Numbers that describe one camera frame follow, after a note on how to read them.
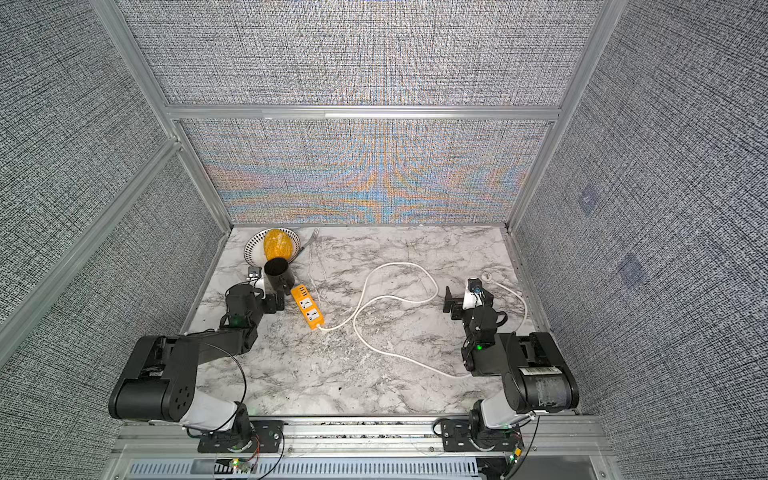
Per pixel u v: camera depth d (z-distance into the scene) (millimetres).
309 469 701
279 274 974
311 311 929
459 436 732
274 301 883
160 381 448
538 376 450
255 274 807
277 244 1060
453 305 820
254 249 1097
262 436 734
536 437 718
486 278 1005
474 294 749
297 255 1097
